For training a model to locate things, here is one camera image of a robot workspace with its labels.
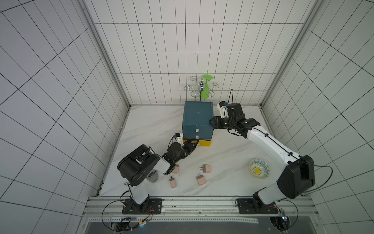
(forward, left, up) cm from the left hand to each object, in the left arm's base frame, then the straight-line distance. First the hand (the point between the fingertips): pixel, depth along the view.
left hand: (197, 143), depth 88 cm
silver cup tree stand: (+31, 0, +18) cm, 36 cm away
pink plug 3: (-22, +14, -6) cm, 26 cm away
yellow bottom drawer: (+2, -3, -4) cm, 5 cm away
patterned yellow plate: (-12, -38, -8) cm, 40 cm away
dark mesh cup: (-21, +23, +4) cm, 32 cm away
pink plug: (-17, +12, +4) cm, 21 cm away
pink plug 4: (-19, -2, -8) cm, 21 cm away
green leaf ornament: (+33, -6, +12) cm, 36 cm away
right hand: (+7, -5, +13) cm, 16 cm away
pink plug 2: (-13, -6, -8) cm, 16 cm away
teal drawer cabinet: (+5, +1, +12) cm, 13 cm away
